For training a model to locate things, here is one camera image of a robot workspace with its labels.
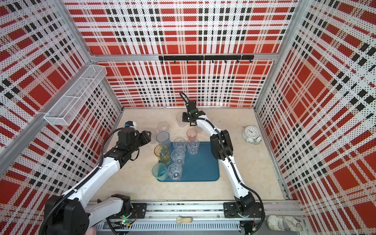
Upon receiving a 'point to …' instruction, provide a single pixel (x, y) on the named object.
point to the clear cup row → (175, 171)
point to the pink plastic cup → (191, 133)
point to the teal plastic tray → (201, 167)
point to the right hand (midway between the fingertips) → (186, 116)
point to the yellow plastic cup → (161, 151)
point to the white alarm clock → (251, 134)
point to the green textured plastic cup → (159, 171)
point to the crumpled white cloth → (284, 223)
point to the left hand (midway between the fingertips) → (150, 133)
